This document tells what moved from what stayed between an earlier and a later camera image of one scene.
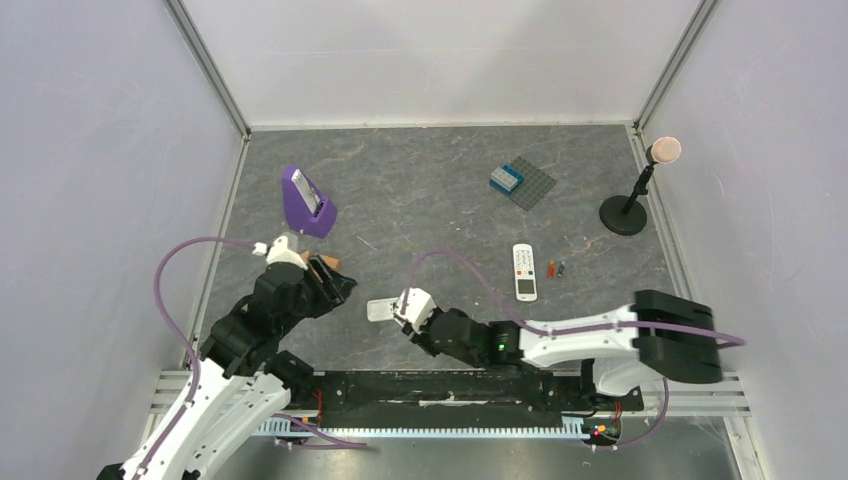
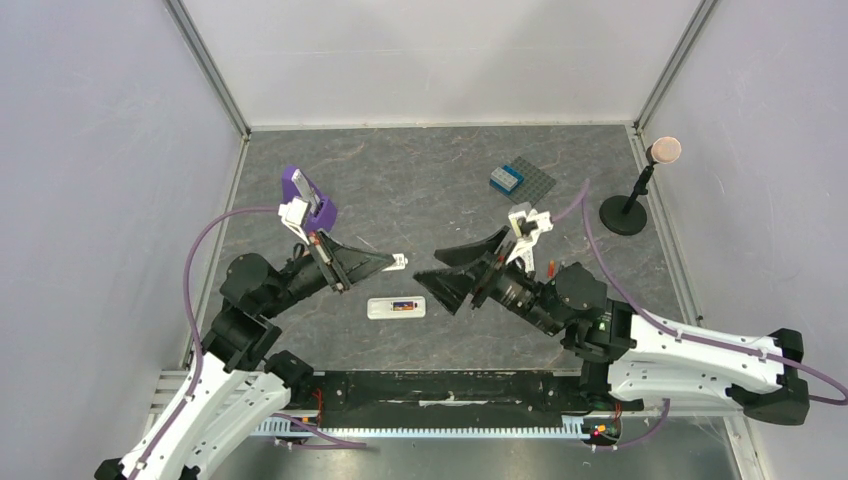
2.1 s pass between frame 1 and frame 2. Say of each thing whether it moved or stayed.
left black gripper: moved
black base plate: stayed
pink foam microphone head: stayed
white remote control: stayed
